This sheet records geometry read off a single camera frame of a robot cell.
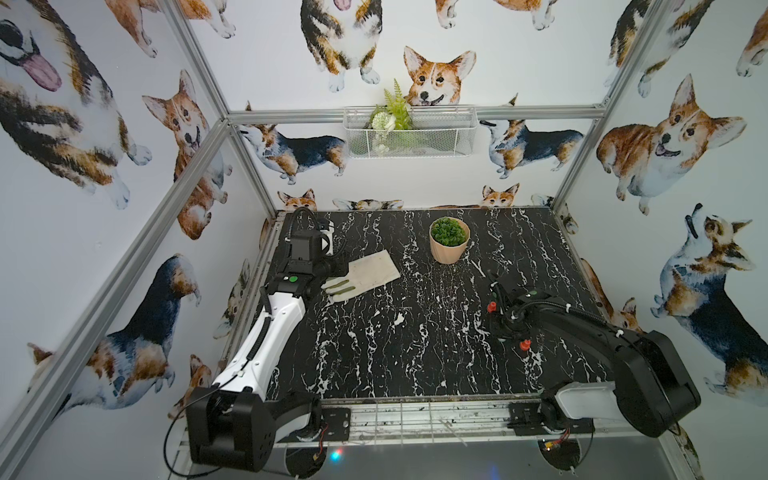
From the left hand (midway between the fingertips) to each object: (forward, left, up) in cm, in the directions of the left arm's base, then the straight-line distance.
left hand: (346, 247), depth 82 cm
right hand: (-17, -42, -18) cm, 49 cm away
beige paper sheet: (+5, -2, -23) cm, 23 cm away
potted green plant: (+12, -31, -12) cm, 35 cm away
